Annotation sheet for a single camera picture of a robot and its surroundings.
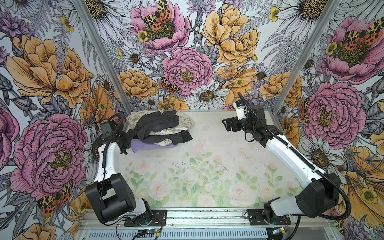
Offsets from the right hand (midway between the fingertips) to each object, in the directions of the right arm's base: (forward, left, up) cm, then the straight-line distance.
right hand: (230, 123), depth 81 cm
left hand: (-5, +55, -10) cm, 56 cm away
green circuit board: (-44, +43, -28) cm, 68 cm away
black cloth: (+12, +50, -12) cm, 53 cm away
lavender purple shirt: (0, +55, -18) cm, 58 cm away
